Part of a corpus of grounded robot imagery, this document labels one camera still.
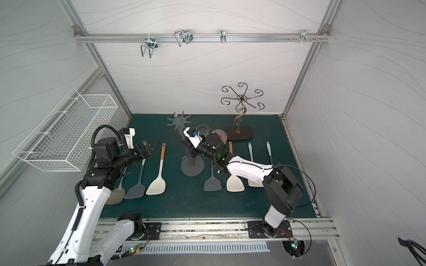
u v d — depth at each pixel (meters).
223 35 0.78
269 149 1.02
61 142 0.67
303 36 0.76
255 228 0.75
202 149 0.69
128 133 0.64
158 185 0.86
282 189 0.45
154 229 0.73
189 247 0.70
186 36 0.76
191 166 0.94
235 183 0.87
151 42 0.78
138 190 0.85
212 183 0.87
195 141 0.67
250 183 0.85
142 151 0.62
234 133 1.11
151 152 0.63
